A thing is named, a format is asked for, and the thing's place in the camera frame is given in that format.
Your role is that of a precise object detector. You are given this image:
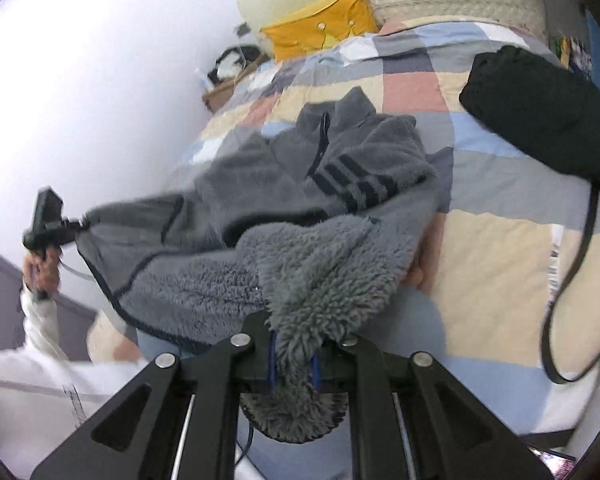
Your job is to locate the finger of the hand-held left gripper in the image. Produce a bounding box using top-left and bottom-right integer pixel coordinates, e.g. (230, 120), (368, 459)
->
(60, 214), (92, 232)

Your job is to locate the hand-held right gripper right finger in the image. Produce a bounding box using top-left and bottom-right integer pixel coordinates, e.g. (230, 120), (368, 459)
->
(310, 335), (556, 480)

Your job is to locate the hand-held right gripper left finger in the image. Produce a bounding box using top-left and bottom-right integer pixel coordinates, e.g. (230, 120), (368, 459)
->
(30, 312), (280, 480)

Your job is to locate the grey fleece zip jacket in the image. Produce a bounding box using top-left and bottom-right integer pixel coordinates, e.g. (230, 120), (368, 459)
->
(75, 86), (441, 443)

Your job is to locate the person's left forearm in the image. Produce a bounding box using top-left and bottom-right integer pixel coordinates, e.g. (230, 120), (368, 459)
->
(19, 287), (81, 366)

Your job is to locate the person's left hand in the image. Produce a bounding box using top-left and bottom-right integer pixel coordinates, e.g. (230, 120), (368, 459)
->
(21, 246), (64, 302)

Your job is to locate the checkered patchwork quilt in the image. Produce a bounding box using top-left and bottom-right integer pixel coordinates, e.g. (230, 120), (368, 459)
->
(87, 15), (600, 436)

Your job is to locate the person's white top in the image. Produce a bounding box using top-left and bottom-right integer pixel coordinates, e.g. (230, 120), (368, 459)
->
(0, 347), (150, 480)

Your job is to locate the wooden nightstand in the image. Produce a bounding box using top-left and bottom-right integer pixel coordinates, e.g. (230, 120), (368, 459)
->
(202, 57), (276, 113)

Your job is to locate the black smartphone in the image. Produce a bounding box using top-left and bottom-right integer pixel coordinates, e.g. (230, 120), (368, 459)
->
(537, 447), (581, 480)

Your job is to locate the white tissue box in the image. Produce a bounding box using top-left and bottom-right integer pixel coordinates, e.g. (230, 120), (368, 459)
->
(216, 55), (246, 79)

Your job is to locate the black cloth bag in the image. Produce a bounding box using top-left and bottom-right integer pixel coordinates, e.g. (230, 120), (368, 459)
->
(209, 45), (268, 86)

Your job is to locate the yellow crown print pillow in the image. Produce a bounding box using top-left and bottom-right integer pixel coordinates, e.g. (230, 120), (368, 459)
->
(260, 0), (381, 61)

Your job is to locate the row of small bottles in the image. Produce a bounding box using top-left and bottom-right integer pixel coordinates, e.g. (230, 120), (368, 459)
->
(550, 34), (588, 72)

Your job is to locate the black bag with strap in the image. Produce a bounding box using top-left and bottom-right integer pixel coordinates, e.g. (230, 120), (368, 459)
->
(459, 45), (600, 386)

